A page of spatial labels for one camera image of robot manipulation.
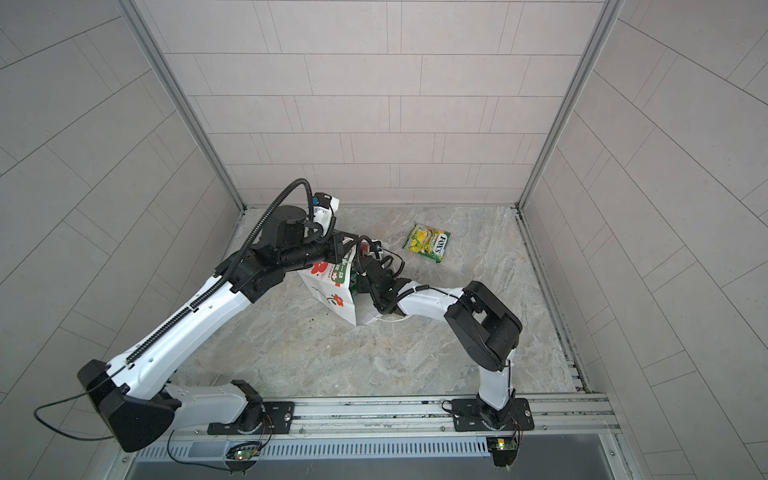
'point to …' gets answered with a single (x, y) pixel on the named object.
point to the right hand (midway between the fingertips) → (363, 273)
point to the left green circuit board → (243, 454)
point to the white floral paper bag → (335, 285)
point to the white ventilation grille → (428, 446)
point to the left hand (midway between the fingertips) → (366, 237)
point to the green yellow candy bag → (428, 242)
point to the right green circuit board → (503, 450)
